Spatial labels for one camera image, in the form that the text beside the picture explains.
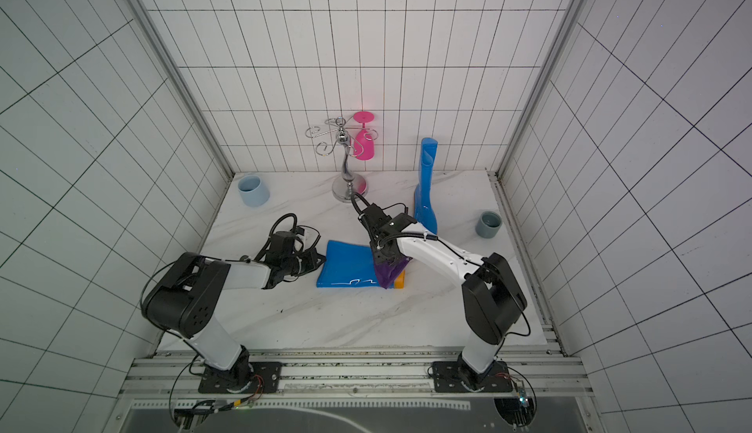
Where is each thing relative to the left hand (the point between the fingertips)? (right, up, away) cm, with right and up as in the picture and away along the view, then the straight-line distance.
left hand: (324, 262), depth 95 cm
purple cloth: (+21, 0, -11) cm, 23 cm away
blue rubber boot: (+34, +19, +5) cm, 39 cm away
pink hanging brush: (+13, +42, +11) cm, 45 cm away
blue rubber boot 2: (+8, 0, -3) cm, 9 cm away
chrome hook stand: (+6, +26, +19) cm, 33 cm away
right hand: (+21, +7, -7) cm, 23 cm away
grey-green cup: (+56, +12, +3) cm, 57 cm away
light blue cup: (-29, +24, +12) cm, 40 cm away
